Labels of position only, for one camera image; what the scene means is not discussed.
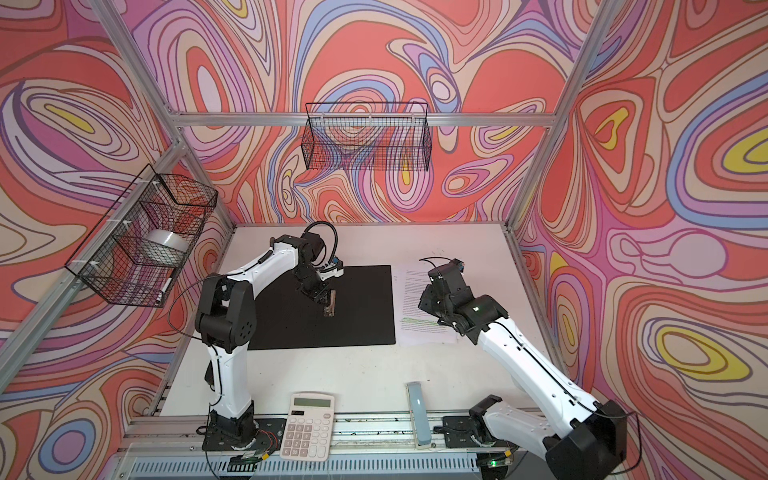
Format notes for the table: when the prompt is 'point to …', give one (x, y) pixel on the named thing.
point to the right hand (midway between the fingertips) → (429, 304)
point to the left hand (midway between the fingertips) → (328, 297)
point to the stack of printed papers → (415, 325)
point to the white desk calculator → (309, 427)
